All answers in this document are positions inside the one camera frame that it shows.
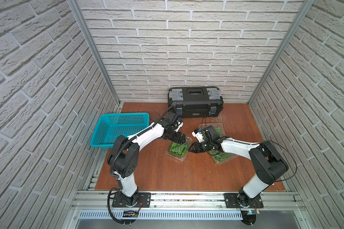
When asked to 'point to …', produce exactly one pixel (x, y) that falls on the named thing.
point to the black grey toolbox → (196, 101)
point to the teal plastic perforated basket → (111, 126)
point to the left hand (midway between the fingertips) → (181, 137)
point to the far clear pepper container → (219, 127)
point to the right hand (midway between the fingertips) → (191, 149)
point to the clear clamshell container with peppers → (179, 151)
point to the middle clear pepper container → (220, 157)
